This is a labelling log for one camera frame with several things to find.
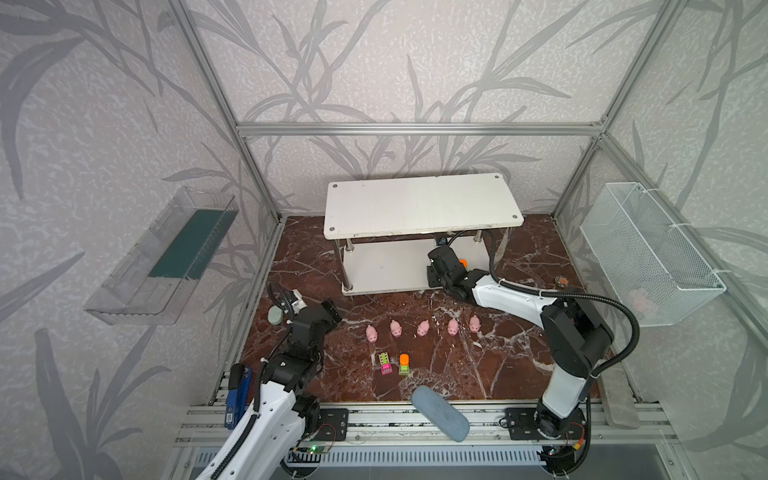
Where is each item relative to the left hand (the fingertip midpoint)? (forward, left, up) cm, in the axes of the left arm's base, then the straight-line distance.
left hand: (329, 296), depth 82 cm
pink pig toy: (-6, -11, -12) cm, 17 cm away
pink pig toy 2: (-4, -19, -12) cm, 23 cm away
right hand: (+16, -31, -3) cm, 35 cm away
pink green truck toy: (-15, -16, -11) cm, 25 cm away
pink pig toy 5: (-3, -42, -11) cm, 44 cm away
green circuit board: (-34, +1, -13) cm, 36 cm away
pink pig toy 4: (-4, -36, -12) cm, 38 cm away
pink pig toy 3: (-4, -27, -12) cm, 30 cm away
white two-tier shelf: (+8, -16, +20) cm, 27 cm away
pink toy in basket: (-4, -80, +8) cm, 80 cm away
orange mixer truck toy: (-15, -21, -11) cm, 28 cm away
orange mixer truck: (+15, -40, -4) cm, 43 cm away
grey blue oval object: (-28, -32, -10) cm, 44 cm away
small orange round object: (+14, -76, -14) cm, 79 cm away
